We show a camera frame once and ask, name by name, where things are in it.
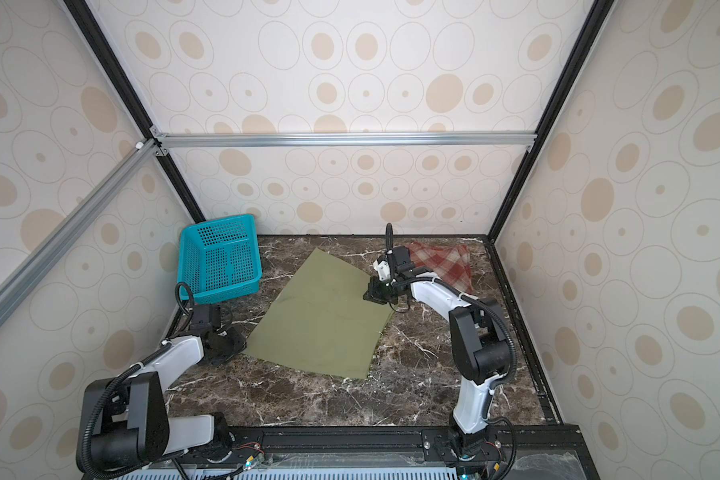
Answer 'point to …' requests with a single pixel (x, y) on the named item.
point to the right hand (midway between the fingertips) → (365, 295)
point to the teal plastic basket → (220, 258)
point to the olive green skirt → (322, 319)
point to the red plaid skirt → (450, 262)
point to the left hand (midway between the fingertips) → (250, 337)
